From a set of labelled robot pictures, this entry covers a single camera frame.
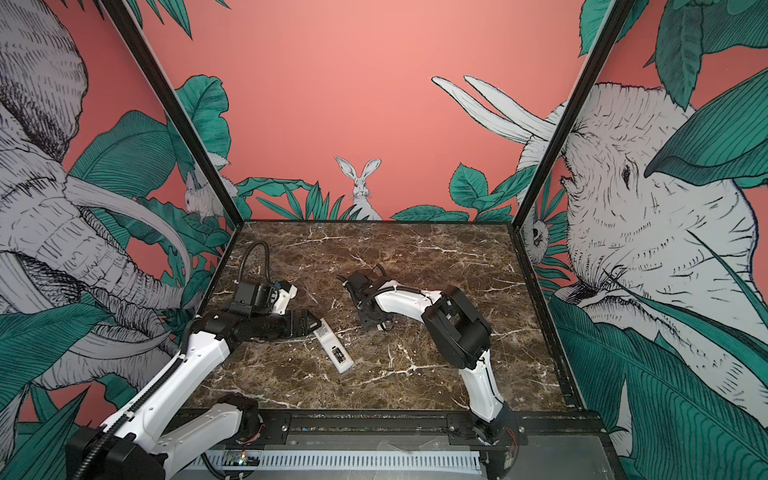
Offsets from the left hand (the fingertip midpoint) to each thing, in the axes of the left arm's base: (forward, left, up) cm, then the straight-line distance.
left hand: (308, 321), depth 78 cm
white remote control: (-3, -5, -12) cm, 13 cm away
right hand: (+8, -16, -13) cm, 22 cm away
